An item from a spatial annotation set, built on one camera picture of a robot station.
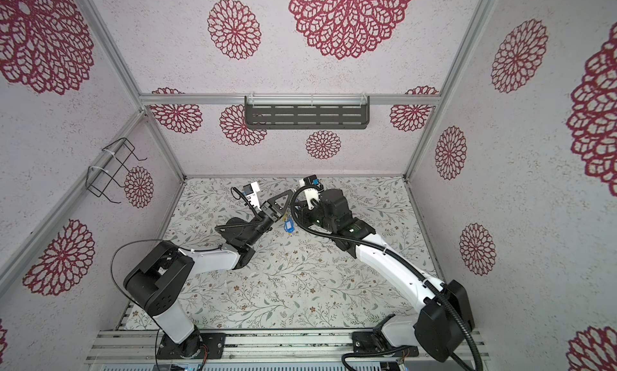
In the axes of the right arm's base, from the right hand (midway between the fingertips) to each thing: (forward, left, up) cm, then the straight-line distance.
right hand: (292, 201), depth 74 cm
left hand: (+2, 0, +2) cm, 2 cm away
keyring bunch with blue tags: (-3, +1, -7) cm, 8 cm away
